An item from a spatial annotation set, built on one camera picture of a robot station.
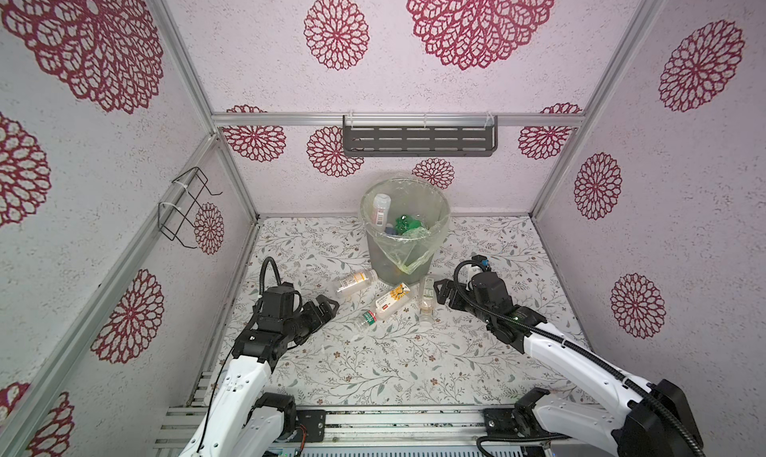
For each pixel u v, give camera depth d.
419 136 0.94
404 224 0.87
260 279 1.09
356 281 0.95
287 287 0.74
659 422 0.40
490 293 0.61
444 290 0.73
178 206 0.75
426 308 0.95
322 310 0.70
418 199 0.95
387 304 0.90
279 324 0.59
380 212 0.91
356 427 0.75
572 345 0.50
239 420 0.44
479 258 0.73
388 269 0.94
